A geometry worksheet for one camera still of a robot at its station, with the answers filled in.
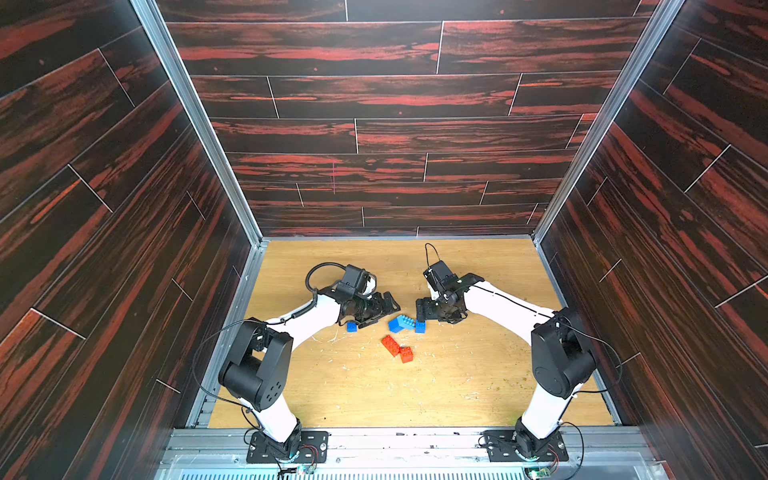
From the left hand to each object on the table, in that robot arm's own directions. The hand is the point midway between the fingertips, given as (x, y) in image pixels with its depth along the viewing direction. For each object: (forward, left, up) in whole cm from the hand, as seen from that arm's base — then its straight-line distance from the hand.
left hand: (393, 313), depth 88 cm
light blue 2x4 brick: (-1, -2, -4) cm, 5 cm away
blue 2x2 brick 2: (-1, -9, -7) cm, 11 cm away
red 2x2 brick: (-10, -4, -6) cm, 12 cm away
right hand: (+3, -13, -4) cm, 14 cm away
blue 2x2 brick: (-1, +13, -7) cm, 15 cm away
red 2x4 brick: (-6, +1, -8) cm, 10 cm away
